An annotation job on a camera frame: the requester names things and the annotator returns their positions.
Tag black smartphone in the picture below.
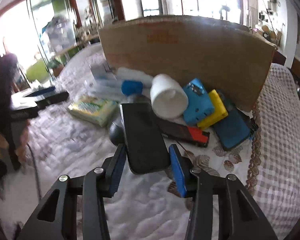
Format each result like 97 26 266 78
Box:
120 103 171 175

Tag green yellow tissue pack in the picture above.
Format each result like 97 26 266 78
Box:
68 95 118 127

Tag blue cap clear bottle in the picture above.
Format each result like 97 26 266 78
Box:
84 79 143 97

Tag white plastic pipe fitting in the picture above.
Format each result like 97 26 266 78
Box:
150 74 189 119

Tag white power adapter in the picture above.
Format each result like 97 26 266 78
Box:
89 60 116 80

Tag checkered bed quilt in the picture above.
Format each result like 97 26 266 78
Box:
245 63 300 239

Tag blue notebook case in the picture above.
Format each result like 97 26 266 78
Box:
212 109 251 151

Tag white floral bed sheet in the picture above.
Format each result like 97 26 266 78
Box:
0 43 252 239

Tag black red flat box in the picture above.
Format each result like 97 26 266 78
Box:
156 118 210 147

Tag yellow plastic block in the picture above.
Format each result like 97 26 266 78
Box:
197 89 228 131

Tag blue plastic block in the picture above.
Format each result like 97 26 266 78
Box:
183 78 214 126

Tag cardboard box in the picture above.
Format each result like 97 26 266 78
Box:
98 15 277 111

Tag standing fan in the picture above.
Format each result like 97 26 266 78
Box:
260 25 277 44

